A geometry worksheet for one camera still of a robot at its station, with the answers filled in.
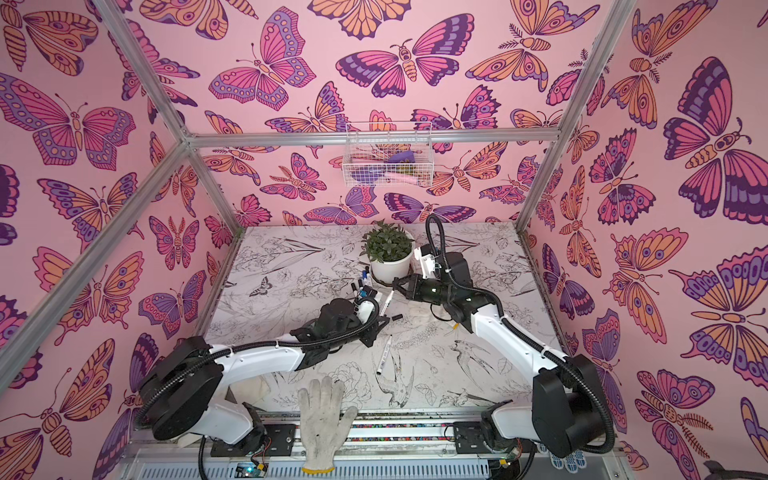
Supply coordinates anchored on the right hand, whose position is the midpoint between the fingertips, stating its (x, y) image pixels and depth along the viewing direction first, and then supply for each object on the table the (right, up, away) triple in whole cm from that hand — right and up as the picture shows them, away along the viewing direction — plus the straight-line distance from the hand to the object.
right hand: (395, 280), depth 79 cm
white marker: (-10, -1, +26) cm, 28 cm away
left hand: (-1, -10, +2) cm, 11 cm away
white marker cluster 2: (-4, -26, +6) cm, 27 cm away
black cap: (+1, -13, +15) cm, 20 cm away
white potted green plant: (-1, +9, +12) cm, 15 cm away
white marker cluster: (-13, -6, +21) cm, 26 cm away
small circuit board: (-35, -46, -7) cm, 58 cm away
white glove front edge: (-18, -37, -3) cm, 42 cm away
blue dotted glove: (+41, -42, -9) cm, 60 cm away
